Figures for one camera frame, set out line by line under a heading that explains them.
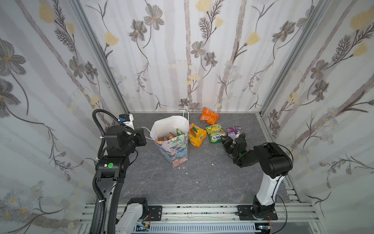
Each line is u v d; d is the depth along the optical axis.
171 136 0.91
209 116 1.14
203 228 0.71
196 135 1.00
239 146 0.77
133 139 0.57
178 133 0.88
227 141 0.90
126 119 0.55
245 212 0.73
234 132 1.04
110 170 0.43
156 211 0.74
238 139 0.79
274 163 0.52
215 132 1.04
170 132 0.96
